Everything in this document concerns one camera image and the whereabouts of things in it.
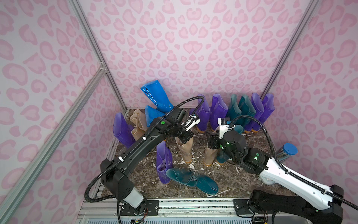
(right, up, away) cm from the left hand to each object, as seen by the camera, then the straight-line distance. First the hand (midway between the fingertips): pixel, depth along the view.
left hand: (192, 134), depth 75 cm
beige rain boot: (-3, -7, -3) cm, 8 cm away
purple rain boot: (+7, +12, +8) cm, 16 cm away
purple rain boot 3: (+40, +16, +10) cm, 44 cm away
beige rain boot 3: (-31, +8, +5) cm, 32 cm away
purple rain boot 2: (+17, +14, +12) cm, 25 cm away
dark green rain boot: (+6, -26, 0) cm, 27 cm away
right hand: (+8, +1, -5) cm, 10 cm away
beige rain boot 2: (+10, -12, +2) cm, 15 cm away
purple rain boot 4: (-38, +2, 0) cm, 38 cm away
